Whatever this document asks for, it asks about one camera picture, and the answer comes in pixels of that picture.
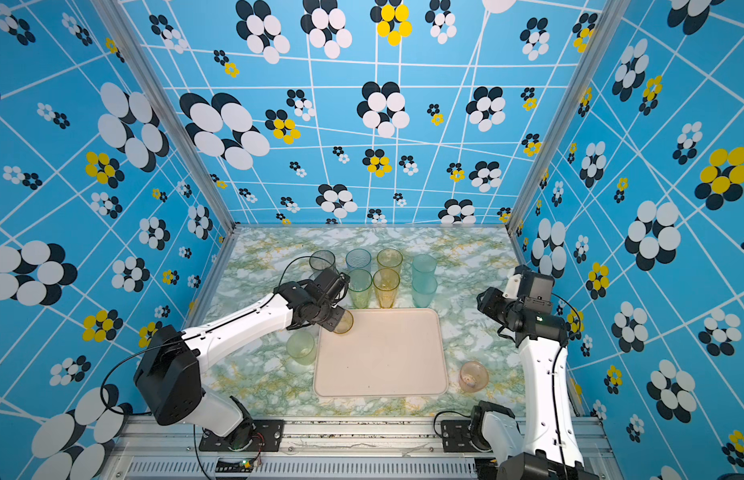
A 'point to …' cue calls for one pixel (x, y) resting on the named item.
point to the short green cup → (301, 346)
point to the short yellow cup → (345, 323)
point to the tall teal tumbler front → (424, 288)
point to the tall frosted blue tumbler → (358, 258)
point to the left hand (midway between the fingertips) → (336, 313)
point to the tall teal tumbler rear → (424, 264)
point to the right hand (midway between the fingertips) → (488, 300)
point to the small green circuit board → (236, 465)
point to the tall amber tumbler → (386, 281)
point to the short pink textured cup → (473, 377)
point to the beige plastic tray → (387, 353)
